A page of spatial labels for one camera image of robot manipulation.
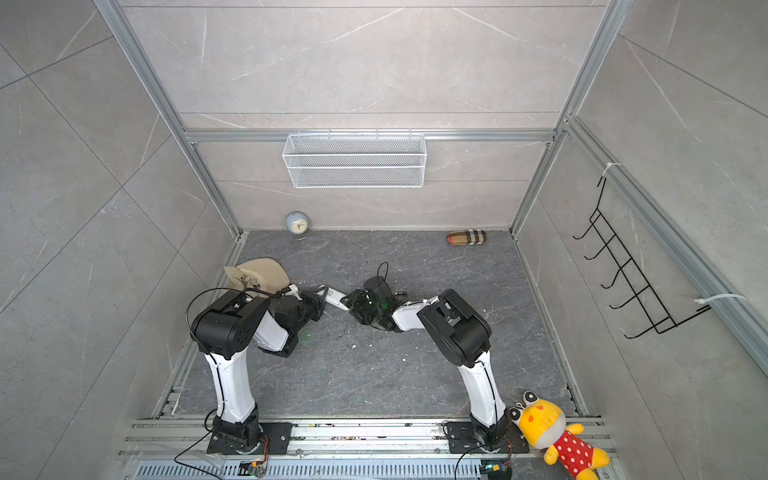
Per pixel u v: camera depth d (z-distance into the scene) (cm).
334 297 95
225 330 53
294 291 93
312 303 89
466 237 114
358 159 101
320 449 73
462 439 73
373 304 83
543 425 69
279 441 73
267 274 106
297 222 114
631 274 67
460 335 54
